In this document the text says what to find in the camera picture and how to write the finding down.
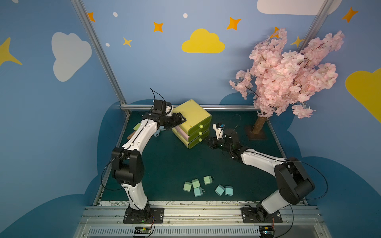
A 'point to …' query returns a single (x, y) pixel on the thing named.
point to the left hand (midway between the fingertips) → (181, 119)
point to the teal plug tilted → (220, 190)
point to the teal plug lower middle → (198, 192)
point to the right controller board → (267, 231)
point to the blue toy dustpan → (161, 128)
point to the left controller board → (142, 230)
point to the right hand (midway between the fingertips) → (207, 136)
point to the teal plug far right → (228, 190)
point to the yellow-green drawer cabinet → (194, 114)
